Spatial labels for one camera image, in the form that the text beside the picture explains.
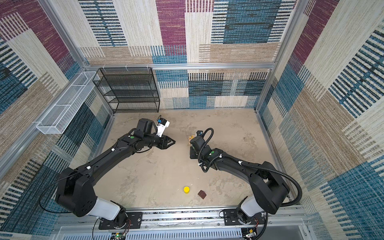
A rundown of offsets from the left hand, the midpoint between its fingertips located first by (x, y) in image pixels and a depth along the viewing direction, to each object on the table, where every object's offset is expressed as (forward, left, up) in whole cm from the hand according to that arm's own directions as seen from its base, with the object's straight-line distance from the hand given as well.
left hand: (173, 139), depth 82 cm
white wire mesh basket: (+3, +52, +15) cm, 55 cm away
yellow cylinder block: (-21, -7, -17) cm, 28 cm away
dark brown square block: (-24, -15, -17) cm, 33 cm away
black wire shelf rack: (+44, +35, -1) cm, 57 cm away
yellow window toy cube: (+11, -10, -14) cm, 20 cm away
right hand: (-2, -12, -9) cm, 15 cm away
